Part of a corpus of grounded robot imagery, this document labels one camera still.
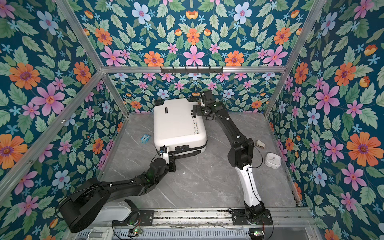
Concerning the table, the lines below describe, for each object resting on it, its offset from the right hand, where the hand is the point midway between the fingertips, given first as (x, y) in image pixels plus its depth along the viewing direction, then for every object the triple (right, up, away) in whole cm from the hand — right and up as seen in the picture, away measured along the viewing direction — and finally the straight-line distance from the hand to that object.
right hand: (201, 109), depth 94 cm
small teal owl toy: (-40, -20, +10) cm, 45 cm away
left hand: (-13, -28, -8) cm, 32 cm away
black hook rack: (-6, +24, -1) cm, 25 cm away
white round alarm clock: (+44, -32, -3) cm, 55 cm away
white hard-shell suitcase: (-15, -12, -8) cm, 21 cm away
